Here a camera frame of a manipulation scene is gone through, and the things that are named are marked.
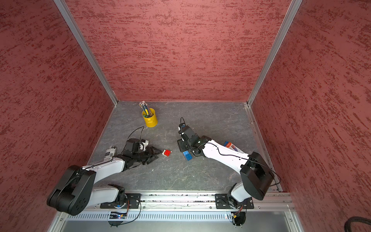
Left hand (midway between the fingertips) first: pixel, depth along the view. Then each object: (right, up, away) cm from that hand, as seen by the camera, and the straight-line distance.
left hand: (160, 156), depth 87 cm
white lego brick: (+2, +1, +3) cm, 3 cm away
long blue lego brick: (+17, +1, -1) cm, 17 cm away
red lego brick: (+4, +2, +1) cm, 5 cm away
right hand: (+14, +7, -2) cm, 16 cm away
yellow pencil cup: (-9, +21, +14) cm, 26 cm away
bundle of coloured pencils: (-12, +30, +11) cm, 34 cm away
